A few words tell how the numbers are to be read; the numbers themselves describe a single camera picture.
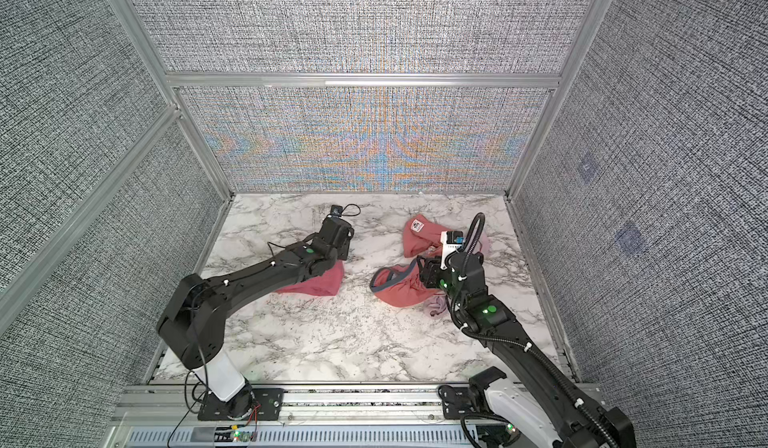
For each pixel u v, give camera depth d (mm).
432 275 687
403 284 879
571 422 402
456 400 733
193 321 451
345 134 1052
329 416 730
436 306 863
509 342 495
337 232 677
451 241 674
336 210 764
